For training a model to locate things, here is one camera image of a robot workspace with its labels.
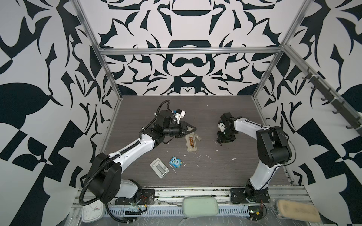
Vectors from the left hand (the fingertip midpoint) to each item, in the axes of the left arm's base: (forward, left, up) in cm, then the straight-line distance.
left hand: (198, 127), depth 73 cm
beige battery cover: (+7, -3, -24) cm, 25 cm away
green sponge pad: (-32, +1, -20) cm, 38 cm away
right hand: (+5, -19, -23) cm, 30 cm away
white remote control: (-7, +4, -3) cm, 8 cm away
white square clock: (-33, +51, -20) cm, 64 cm away
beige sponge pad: (-35, -45, -19) cm, 60 cm away
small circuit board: (-35, -27, -24) cm, 51 cm away
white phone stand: (-12, +22, -23) cm, 34 cm away
